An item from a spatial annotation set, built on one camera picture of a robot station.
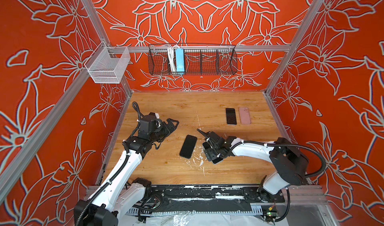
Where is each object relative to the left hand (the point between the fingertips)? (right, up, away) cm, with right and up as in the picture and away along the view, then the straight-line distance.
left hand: (174, 125), depth 76 cm
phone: (+38, +2, +31) cm, 49 cm away
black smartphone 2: (+24, -21, +8) cm, 33 cm away
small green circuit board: (+46, -41, -8) cm, 62 cm away
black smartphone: (+7, -15, +14) cm, 22 cm away
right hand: (+20, -18, +12) cm, 29 cm away
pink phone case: (+48, +3, +31) cm, 57 cm away
